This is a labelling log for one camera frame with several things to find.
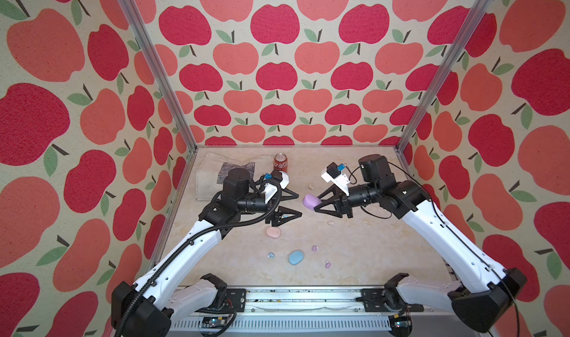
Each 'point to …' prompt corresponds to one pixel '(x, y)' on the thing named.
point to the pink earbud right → (330, 223)
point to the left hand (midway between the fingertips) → (298, 211)
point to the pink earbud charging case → (273, 231)
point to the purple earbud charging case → (310, 201)
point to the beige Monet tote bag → (214, 167)
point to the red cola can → (280, 162)
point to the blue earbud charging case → (295, 257)
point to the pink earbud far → (310, 187)
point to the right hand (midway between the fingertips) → (318, 208)
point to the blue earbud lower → (271, 254)
